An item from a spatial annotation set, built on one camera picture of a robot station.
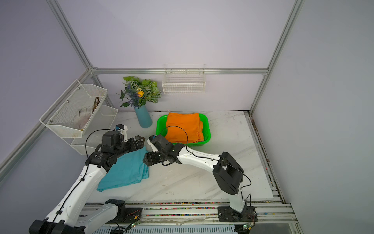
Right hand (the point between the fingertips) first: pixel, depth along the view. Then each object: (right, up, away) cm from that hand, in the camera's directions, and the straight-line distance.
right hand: (150, 160), depth 80 cm
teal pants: (-14, -7, +6) cm, 17 cm away
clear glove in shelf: (-36, +25, -2) cm, 44 cm away
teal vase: (-12, +27, +24) cm, 37 cm away
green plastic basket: (+2, +17, +20) cm, 26 cm away
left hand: (-7, +10, -2) cm, 12 cm away
